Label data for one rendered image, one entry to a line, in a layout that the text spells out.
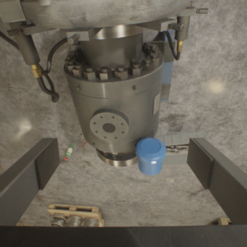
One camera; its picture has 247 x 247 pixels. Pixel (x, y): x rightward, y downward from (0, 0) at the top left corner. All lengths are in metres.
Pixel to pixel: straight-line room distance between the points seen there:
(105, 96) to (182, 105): 1.26
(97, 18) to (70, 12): 0.09
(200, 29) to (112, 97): 1.07
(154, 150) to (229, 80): 1.24
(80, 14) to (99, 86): 0.33
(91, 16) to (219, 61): 1.39
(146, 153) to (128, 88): 0.35
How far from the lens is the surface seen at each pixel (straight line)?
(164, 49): 1.42
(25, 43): 1.01
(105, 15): 0.64
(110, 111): 0.88
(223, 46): 1.80
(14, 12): 0.97
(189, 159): 0.17
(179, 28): 0.66
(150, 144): 0.97
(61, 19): 0.70
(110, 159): 1.33
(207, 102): 2.04
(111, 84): 0.82
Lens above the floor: 1.60
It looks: 49 degrees down
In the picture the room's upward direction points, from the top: 171 degrees counter-clockwise
